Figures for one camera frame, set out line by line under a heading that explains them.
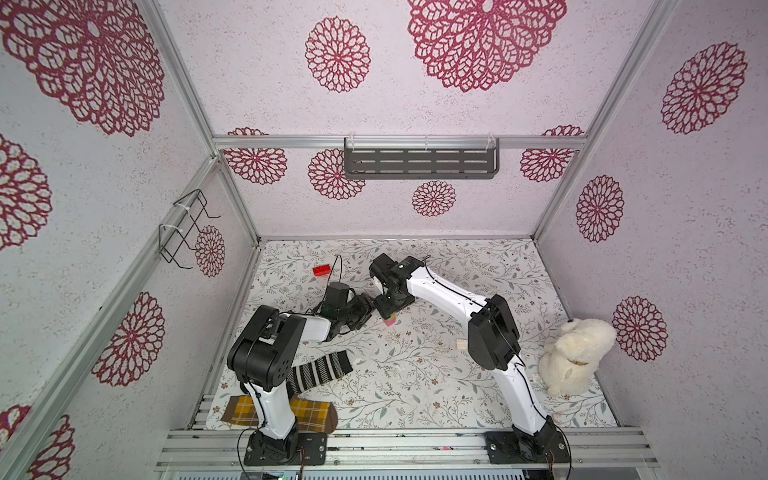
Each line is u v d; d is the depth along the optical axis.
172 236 0.73
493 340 0.58
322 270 1.11
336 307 0.77
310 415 0.79
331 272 1.10
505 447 0.73
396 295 0.75
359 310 0.86
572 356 0.73
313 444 0.75
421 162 1.00
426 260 1.13
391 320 0.96
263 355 0.49
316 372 0.86
